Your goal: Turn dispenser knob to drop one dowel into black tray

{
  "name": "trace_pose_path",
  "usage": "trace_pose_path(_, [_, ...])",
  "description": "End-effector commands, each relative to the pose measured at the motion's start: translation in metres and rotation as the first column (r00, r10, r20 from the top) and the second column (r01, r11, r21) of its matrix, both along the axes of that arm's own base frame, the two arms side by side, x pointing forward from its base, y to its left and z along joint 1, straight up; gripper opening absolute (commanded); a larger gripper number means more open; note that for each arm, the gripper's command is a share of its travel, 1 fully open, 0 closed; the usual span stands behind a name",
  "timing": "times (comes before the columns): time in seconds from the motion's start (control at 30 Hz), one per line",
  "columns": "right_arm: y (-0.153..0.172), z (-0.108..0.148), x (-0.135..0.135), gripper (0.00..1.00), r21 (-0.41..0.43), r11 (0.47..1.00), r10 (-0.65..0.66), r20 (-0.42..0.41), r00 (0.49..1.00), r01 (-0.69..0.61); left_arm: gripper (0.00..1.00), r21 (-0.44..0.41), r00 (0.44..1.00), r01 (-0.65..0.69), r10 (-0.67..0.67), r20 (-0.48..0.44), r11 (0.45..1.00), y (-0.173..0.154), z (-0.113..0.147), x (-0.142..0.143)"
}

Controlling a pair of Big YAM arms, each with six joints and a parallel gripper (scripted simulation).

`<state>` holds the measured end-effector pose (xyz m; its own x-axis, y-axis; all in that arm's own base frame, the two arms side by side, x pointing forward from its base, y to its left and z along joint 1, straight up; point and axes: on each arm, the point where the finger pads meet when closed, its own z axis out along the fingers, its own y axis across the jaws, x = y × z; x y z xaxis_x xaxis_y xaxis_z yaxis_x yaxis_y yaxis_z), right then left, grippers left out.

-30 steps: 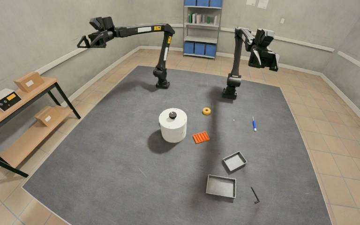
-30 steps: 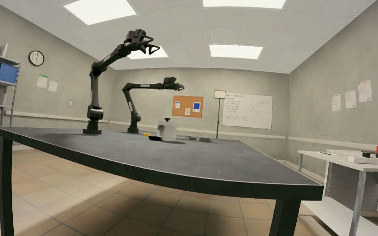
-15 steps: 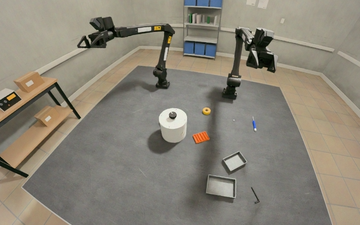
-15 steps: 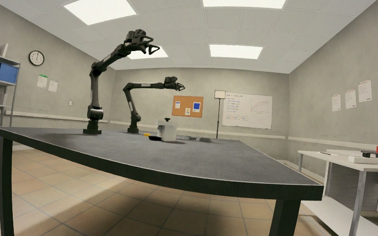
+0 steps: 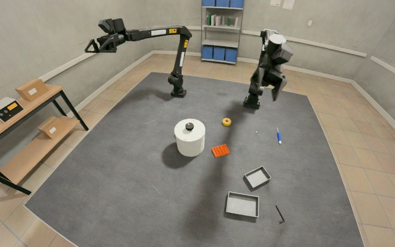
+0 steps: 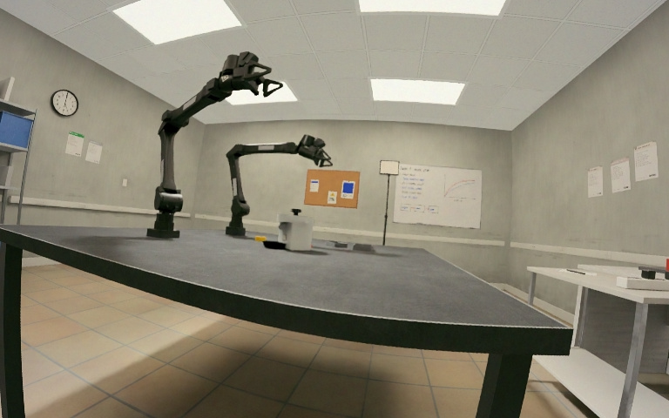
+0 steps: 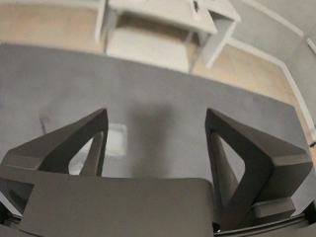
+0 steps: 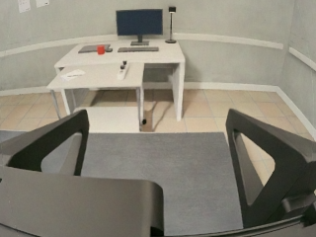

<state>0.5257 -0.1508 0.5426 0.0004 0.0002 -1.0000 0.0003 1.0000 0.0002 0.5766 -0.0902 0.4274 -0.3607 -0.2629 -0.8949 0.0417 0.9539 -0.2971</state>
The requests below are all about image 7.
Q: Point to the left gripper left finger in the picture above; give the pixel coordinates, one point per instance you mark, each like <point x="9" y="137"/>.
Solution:
<point x="53" y="151"/>

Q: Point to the small grey open tray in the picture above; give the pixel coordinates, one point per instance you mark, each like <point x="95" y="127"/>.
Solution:
<point x="75" y="169"/>

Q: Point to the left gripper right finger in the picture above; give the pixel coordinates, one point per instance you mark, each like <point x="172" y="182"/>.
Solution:
<point x="274" y="168"/>

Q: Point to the grey shallow rectangular tray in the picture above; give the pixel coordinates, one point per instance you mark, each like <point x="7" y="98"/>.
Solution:
<point x="114" y="141"/>

